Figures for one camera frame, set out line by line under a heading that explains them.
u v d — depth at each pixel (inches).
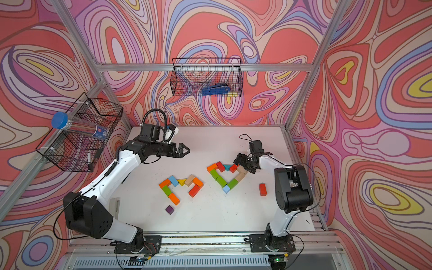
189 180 35.9
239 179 36.6
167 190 35.5
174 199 33.9
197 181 35.9
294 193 19.1
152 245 28.8
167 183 35.8
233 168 37.7
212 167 38.3
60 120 24.4
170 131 28.4
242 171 36.8
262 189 35.3
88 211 16.3
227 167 37.7
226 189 34.7
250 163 29.0
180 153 27.7
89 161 28.2
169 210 32.2
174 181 35.9
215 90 35.7
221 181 36.6
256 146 30.7
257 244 28.7
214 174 37.6
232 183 36.5
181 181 35.8
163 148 27.0
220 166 37.9
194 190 34.8
